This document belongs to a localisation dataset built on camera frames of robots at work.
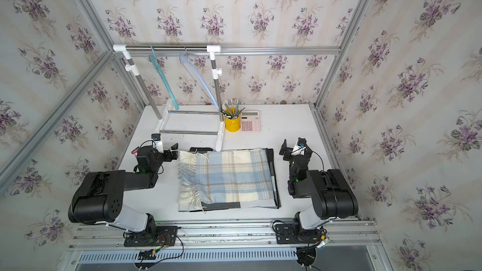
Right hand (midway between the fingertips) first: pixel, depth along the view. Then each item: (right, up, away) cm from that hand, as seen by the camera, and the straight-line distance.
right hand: (298, 142), depth 89 cm
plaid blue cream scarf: (-35, -16, -1) cm, 39 cm away
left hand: (-63, -2, +4) cm, 63 cm away
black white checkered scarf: (-32, -27, -9) cm, 42 cm away
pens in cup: (-33, +15, +15) cm, 39 cm away
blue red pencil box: (-84, -6, +9) cm, 85 cm away
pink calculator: (-22, +10, +22) cm, 32 cm away
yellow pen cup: (-33, +8, +14) cm, 36 cm away
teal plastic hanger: (-77, +45, +15) cm, 91 cm away
